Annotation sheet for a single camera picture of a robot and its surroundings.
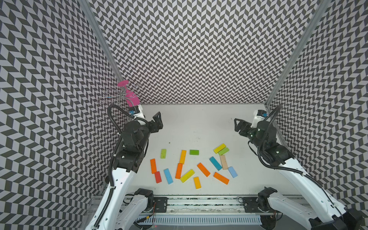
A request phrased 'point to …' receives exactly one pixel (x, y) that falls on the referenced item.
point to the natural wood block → (224, 165)
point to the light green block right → (224, 151)
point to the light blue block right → (232, 172)
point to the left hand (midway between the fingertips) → (152, 115)
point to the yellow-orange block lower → (197, 182)
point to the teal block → (214, 161)
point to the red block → (158, 178)
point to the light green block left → (163, 154)
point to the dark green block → (194, 152)
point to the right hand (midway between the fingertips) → (239, 123)
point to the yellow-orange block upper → (182, 156)
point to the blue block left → (168, 176)
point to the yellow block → (219, 148)
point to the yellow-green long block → (187, 175)
